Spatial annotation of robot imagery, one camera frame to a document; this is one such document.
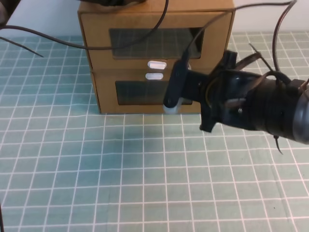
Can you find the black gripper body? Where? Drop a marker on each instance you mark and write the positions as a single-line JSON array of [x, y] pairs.
[[212, 91]]

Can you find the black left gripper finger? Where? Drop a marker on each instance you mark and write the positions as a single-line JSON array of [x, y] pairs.
[[173, 96]]

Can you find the white drawer handle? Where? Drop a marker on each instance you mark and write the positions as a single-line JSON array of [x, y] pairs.
[[154, 76], [156, 65]]

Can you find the brown cardboard shoebox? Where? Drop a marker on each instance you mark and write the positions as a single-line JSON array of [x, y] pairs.
[[121, 43]]

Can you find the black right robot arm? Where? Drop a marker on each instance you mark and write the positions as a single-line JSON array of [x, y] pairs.
[[269, 102]]

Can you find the cyan checkered tablecloth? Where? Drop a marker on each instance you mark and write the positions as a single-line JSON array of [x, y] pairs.
[[64, 167]]

